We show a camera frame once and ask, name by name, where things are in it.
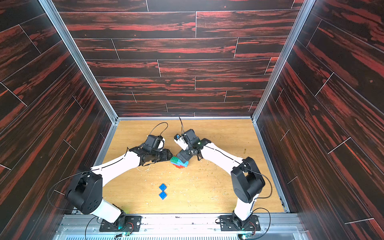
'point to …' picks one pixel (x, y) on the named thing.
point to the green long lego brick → (174, 159)
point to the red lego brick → (180, 167)
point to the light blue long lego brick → (176, 163)
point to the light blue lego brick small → (185, 164)
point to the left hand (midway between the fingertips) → (171, 155)
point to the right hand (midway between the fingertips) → (188, 148)
